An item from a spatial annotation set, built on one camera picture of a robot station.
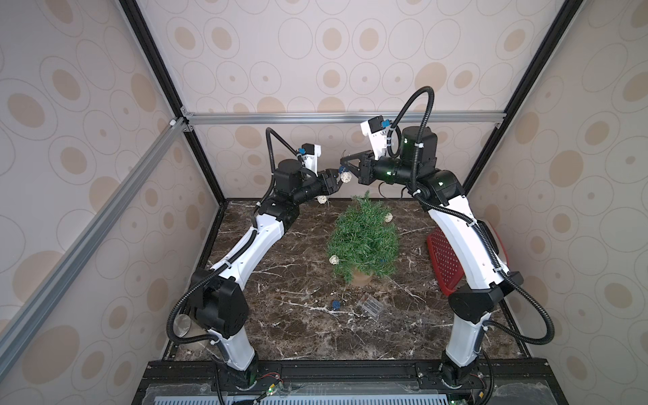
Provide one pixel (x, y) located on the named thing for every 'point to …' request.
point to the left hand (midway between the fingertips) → (352, 172)
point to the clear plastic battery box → (370, 305)
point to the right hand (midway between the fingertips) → (353, 158)
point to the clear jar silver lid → (181, 325)
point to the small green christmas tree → (364, 240)
